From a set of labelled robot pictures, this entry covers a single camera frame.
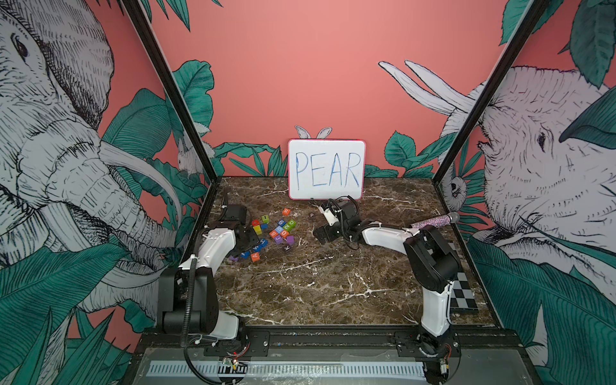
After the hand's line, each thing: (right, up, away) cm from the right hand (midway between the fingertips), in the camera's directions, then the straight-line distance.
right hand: (320, 225), depth 96 cm
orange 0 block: (-15, -4, +2) cm, 16 cm away
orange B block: (-20, -4, +3) cm, 20 cm away
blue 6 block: (-17, 0, +7) cm, 18 cm away
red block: (-28, +1, +5) cm, 28 cm away
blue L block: (-29, -11, -3) cm, 32 cm away
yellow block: (-26, -2, +2) cm, 26 cm away
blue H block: (-23, -7, 0) cm, 24 cm away
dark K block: (-13, -9, -1) cm, 16 cm away
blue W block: (-25, -9, -1) cm, 27 cm away
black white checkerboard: (+50, -23, -14) cm, 56 cm away
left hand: (-26, -5, -6) cm, 27 cm away
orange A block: (-26, -12, -3) cm, 29 cm away
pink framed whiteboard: (+1, +24, +9) cm, 26 cm away
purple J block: (-17, -6, +2) cm, 19 cm away
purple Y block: (-34, -13, -3) cm, 37 cm away
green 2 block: (-14, -1, +5) cm, 15 cm away
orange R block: (-15, +5, +11) cm, 20 cm away
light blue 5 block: (-17, -3, +5) cm, 18 cm away
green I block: (-24, +2, +8) cm, 25 cm away
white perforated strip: (-12, -40, -26) cm, 49 cm away
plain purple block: (-12, -6, +2) cm, 14 cm away
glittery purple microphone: (+57, +2, +5) cm, 57 cm away
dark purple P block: (-4, +4, +9) cm, 10 cm away
